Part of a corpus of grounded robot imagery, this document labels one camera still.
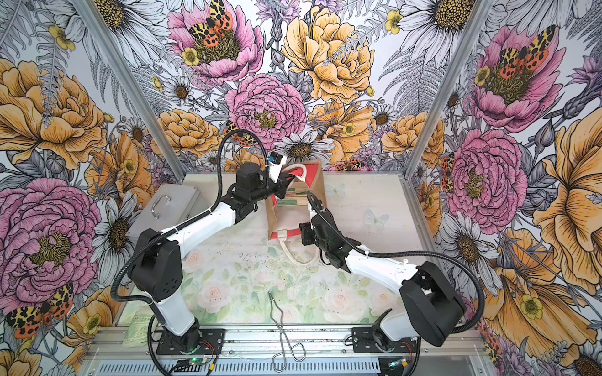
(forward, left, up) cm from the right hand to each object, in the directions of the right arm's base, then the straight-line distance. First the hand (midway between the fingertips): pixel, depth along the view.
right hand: (304, 230), depth 86 cm
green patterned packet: (-28, +53, -9) cm, 61 cm away
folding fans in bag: (+20, +4, -5) cm, 21 cm away
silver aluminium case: (+11, +49, +4) cm, 51 cm away
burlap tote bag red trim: (+12, +8, -7) cm, 16 cm away
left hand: (+13, +3, +13) cm, 19 cm away
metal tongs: (-35, +3, -14) cm, 38 cm away
